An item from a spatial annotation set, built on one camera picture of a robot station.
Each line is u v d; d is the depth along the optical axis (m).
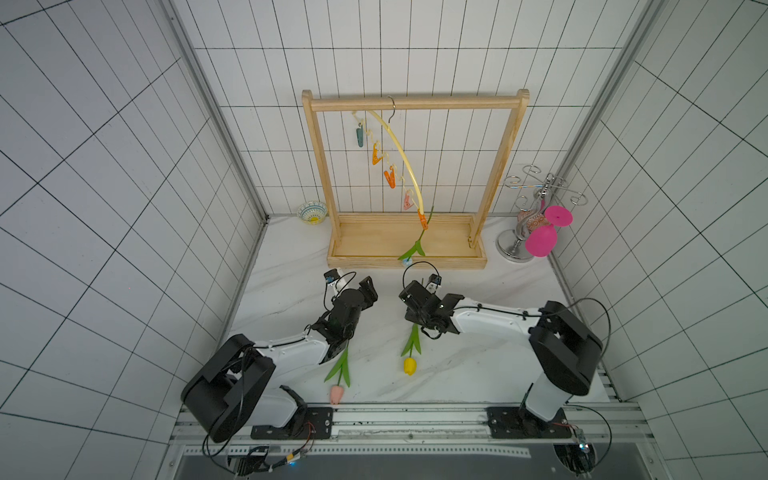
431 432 0.73
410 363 0.79
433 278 0.81
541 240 1.02
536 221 0.97
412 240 0.88
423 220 0.81
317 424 0.72
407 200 0.83
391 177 0.86
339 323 0.65
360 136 0.92
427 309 0.68
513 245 1.10
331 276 0.76
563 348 0.45
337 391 0.76
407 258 0.95
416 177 0.73
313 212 1.18
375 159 0.90
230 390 0.42
